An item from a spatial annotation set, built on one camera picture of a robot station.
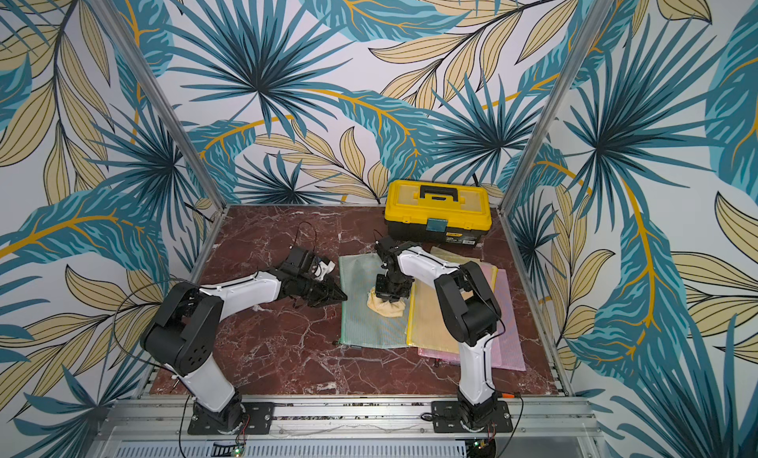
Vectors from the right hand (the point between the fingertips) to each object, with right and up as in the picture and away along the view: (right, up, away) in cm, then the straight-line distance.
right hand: (384, 299), depth 94 cm
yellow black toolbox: (+17, +28, +2) cm, 33 cm away
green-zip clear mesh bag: (-7, -7, -7) cm, 12 cm away
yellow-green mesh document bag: (+12, -7, -7) cm, 16 cm away
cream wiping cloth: (+3, -2, -4) cm, 6 cm away
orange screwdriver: (+32, -21, -18) cm, 42 cm away
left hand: (-12, +1, -7) cm, 14 cm away
